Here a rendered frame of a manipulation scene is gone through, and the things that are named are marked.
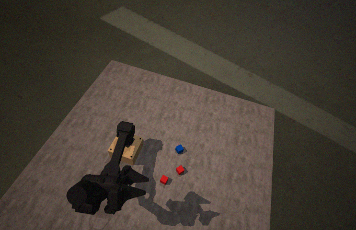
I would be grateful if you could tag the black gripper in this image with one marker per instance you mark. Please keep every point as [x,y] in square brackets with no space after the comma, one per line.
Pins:
[117,186]

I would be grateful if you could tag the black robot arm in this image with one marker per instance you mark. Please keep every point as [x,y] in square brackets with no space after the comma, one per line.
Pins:
[83,195]

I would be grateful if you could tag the blue cube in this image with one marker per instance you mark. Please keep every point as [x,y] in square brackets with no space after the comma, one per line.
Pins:
[179,149]

